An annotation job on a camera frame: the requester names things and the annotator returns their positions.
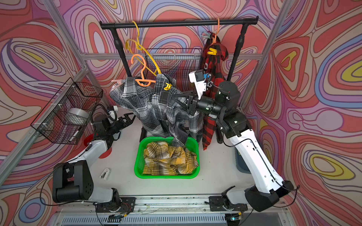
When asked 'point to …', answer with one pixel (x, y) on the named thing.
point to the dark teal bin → (241, 165)
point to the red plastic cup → (90, 138)
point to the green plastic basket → (192, 144)
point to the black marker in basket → (75, 134)
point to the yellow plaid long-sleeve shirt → (161, 159)
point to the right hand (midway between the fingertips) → (173, 101)
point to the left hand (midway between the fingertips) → (134, 116)
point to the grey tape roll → (77, 116)
